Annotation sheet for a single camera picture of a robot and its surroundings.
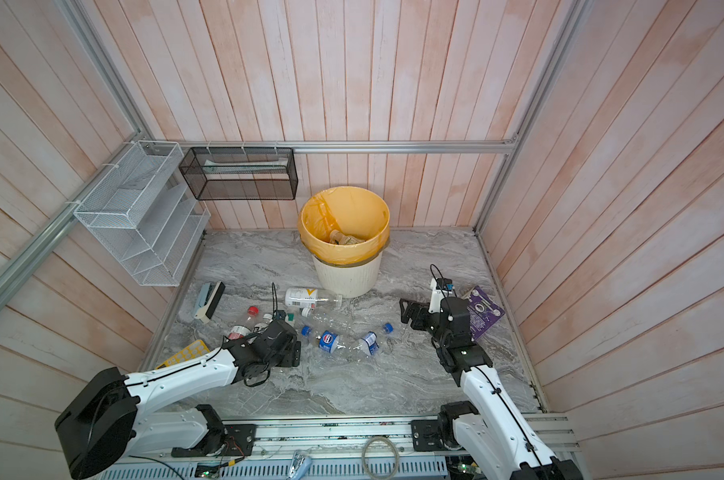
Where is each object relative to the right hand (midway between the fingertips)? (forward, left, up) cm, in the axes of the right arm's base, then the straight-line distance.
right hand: (414, 301), depth 83 cm
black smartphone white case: (+6, +66, -11) cm, 67 cm away
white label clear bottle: (+5, +31, -8) cm, 32 cm away
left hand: (-12, +37, -12) cm, 40 cm away
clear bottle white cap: (-2, +24, -10) cm, 26 cm away
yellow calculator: (-10, +66, -13) cm, 68 cm away
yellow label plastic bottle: (+25, +23, -2) cm, 35 cm away
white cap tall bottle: (-5, +45, -9) cm, 46 cm away
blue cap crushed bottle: (-8, +12, -10) cm, 17 cm away
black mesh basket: (+45, +59, +11) cm, 75 cm away
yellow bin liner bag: (+30, +20, +7) cm, 36 cm away
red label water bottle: (-6, +51, -9) cm, 52 cm away
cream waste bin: (+9, +19, -4) cm, 22 cm away
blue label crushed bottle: (-8, +25, -9) cm, 28 cm away
